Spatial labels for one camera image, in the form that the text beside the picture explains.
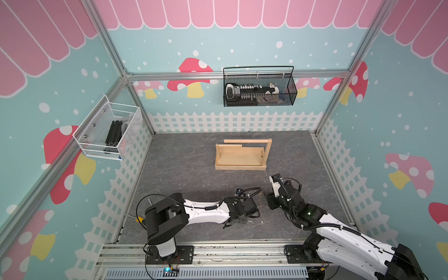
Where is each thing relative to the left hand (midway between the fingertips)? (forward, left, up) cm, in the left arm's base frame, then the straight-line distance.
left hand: (238, 217), depth 85 cm
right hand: (+9, -13, +11) cm, 19 cm away
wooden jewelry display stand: (+37, +2, -1) cm, 37 cm away
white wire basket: (+23, +56, +35) cm, 70 cm away
